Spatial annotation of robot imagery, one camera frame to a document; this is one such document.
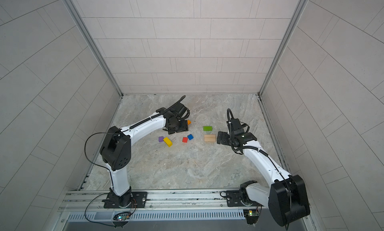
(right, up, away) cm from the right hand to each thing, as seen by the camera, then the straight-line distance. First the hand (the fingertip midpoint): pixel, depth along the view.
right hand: (223, 138), depth 84 cm
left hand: (-21, +5, +4) cm, 22 cm away
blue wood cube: (-19, -1, +9) cm, 21 cm away
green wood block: (-8, +4, +14) cm, 17 cm away
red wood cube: (-23, -2, +8) cm, 24 cm away
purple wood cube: (-38, -2, +7) cm, 38 cm away
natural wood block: (-7, -1, +10) cm, 12 cm away
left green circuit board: (-47, -30, -21) cm, 59 cm away
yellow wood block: (-33, -3, +5) cm, 33 cm away
